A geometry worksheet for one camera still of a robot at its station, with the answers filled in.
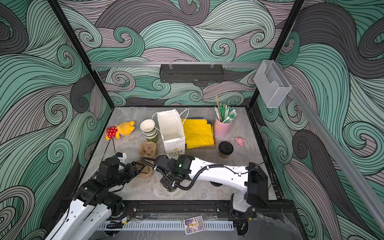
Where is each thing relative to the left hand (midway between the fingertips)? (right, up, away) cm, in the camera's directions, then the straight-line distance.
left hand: (143, 167), depth 75 cm
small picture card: (+26, -25, -7) cm, 36 cm away
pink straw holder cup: (+46, +17, +26) cm, 56 cm away
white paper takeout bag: (+12, +20, +19) cm, 31 cm away
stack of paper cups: (+1, +18, +9) cm, 20 cm away
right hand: (+15, -5, -4) cm, 16 cm away
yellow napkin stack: (+30, +15, +23) cm, 40 cm away
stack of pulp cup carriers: (-2, +6, +16) cm, 17 cm away
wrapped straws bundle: (+47, +28, +20) cm, 58 cm away
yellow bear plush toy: (-20, +18, +24) cm, 36 cm away
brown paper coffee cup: (+44, +2, +13) cm, 46 cm away
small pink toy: (+57, +10, +21) cm, 62 cm away
